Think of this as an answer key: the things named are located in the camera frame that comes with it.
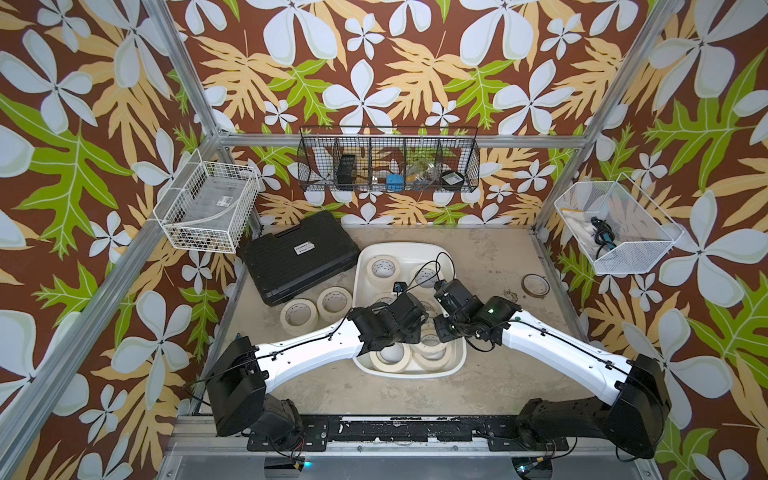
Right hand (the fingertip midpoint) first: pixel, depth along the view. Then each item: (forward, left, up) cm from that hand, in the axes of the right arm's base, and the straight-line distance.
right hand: (436, 324), depth 81 cm
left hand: (-1, +6, +2) cm, 6 cm away
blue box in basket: (+41, +11, +17) cm, 46 cm away
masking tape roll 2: (+13, +31, -11) cm, 36 cm away
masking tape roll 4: (-7, +3, +2) cm, 8 cm away
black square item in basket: (+43, -8, +17) cm, 47 cm away
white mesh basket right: (+22, -52, +15) cm, 58 cm away
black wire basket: (+50, +14, +20) cm, 56 cm away
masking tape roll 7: (+8, +42, -11) cm, 44 cm away
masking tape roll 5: (-6, +12, -9) cm, 17 cm away
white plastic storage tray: (+31, +6, -7) cm, 33 cm away
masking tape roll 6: (-8, +1, -10) cm, 13 cm away
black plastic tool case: (+26, +49, -5) cm, 55 cm away
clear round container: (+43, +2, +18) cm, 47 cm away
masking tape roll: (+26, +15, -10) cm, 31 cm away
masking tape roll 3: (+23, +1, -9) cm, 25 cm away
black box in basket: (+48, +27, +16) cm, 57 cm away
